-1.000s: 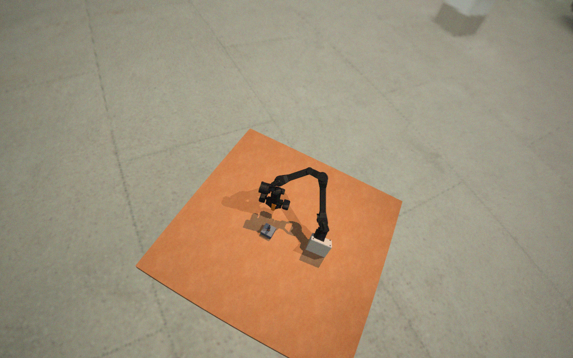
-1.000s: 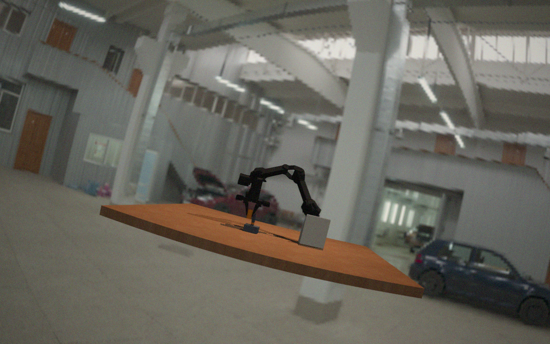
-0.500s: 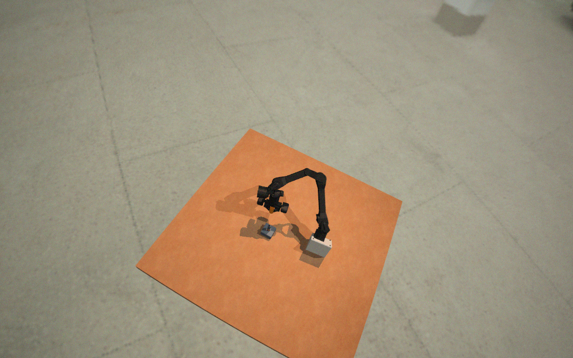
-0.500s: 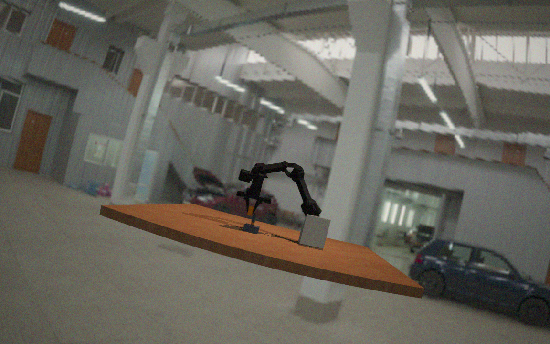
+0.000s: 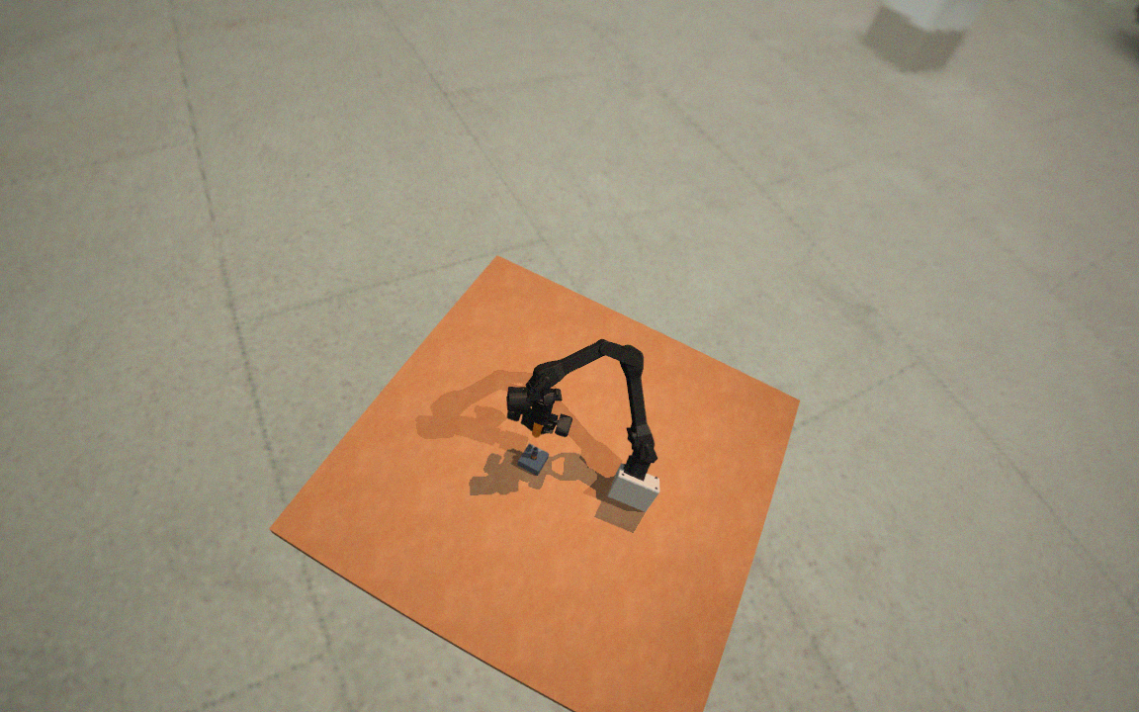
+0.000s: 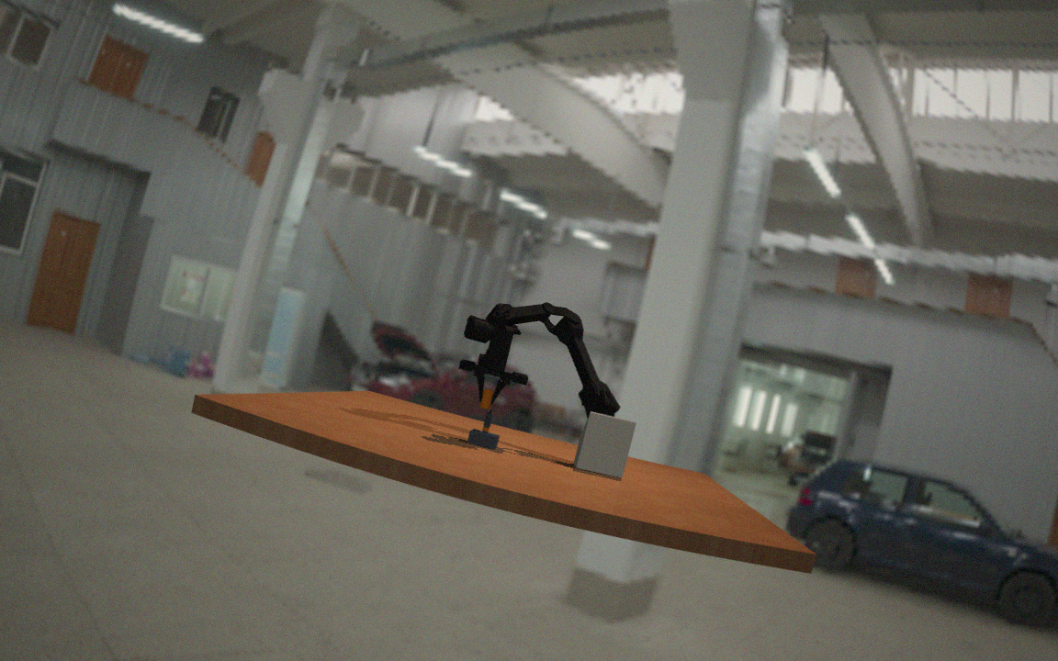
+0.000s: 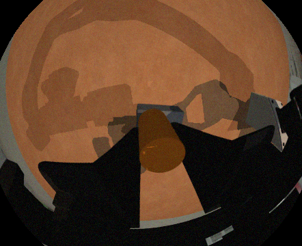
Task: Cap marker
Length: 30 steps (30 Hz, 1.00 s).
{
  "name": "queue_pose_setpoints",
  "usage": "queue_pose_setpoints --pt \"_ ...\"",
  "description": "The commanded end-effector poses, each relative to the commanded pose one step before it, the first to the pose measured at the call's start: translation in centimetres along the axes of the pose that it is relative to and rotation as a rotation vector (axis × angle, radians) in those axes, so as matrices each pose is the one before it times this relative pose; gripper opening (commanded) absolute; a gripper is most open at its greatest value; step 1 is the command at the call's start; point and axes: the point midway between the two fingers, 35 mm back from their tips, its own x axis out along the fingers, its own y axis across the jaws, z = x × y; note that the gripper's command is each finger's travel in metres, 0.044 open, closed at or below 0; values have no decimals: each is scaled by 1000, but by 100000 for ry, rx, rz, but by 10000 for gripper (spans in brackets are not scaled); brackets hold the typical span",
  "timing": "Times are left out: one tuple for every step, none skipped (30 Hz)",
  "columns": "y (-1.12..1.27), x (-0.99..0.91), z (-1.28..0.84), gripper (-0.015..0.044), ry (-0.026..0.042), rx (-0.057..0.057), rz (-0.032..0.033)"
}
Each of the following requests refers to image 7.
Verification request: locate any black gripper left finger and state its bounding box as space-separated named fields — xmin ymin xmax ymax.
xmin=38 ymin=126 xmax=141 ymax=229

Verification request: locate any brown cylinder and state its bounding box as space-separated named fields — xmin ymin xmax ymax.
xmin=138 ymin=109 xmax=186 ymax=173

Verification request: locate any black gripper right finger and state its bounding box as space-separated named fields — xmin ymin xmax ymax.
xmin=170 ymin=122 xmax=275 ymax=213

